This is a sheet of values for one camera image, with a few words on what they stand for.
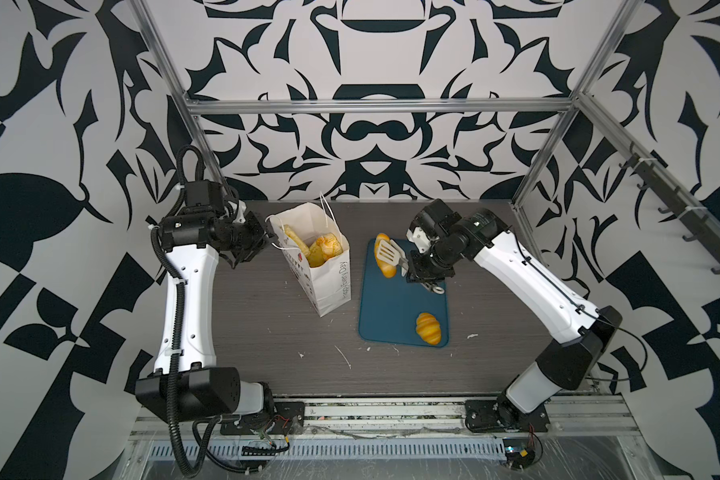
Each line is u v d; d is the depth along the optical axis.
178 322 0.40
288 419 0.72
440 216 0.56
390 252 0.80
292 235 0.83
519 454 0.71
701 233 0.56
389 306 0.91
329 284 0.78
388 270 0.81
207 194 0.52
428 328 0.85
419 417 0.76
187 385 0.38
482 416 0.74
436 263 0.61
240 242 0.58
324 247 0.81
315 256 0.87
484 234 0.49
